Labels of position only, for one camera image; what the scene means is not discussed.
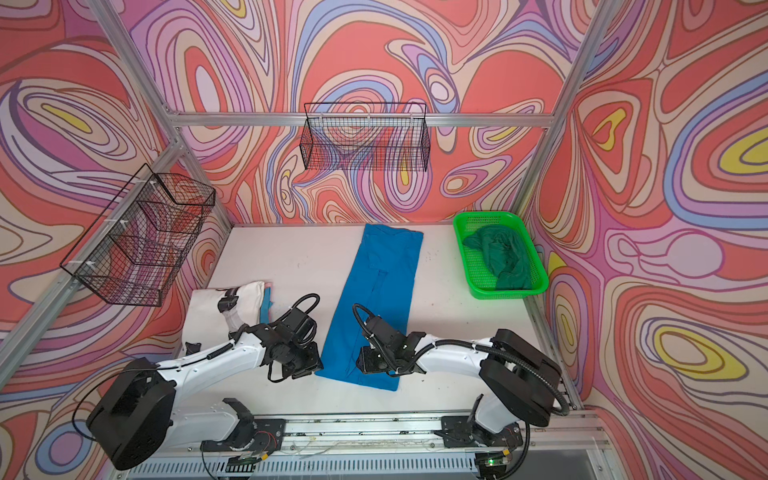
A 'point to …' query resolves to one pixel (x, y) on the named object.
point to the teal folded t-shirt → (266, 306)
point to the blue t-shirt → (382, 276)
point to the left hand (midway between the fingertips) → (328, 366)
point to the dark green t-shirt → (506, 254)
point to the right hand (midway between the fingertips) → (365, 370)
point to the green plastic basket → (481, 278)
